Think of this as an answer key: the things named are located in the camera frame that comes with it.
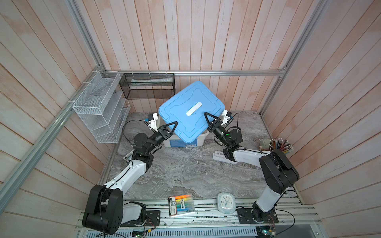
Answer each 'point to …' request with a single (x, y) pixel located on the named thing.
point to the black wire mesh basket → (148, 86)
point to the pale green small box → (265, 143)
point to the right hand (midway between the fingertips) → (202, 116)
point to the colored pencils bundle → (279, 144)
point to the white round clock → (226, 202)
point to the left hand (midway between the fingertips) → (178, 125)
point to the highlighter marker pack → (181, 205)
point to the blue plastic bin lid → (187, 106)
